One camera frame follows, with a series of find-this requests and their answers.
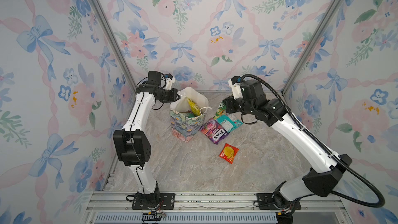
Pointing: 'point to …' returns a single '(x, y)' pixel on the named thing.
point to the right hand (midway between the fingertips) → (224, 99)
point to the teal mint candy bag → (228, 123)
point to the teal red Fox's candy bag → (190, 114)
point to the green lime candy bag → (222, 109)
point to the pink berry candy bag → (214, 131)
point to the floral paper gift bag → (182, 127)
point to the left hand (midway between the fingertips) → (180, 95)
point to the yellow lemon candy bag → (194, 107)
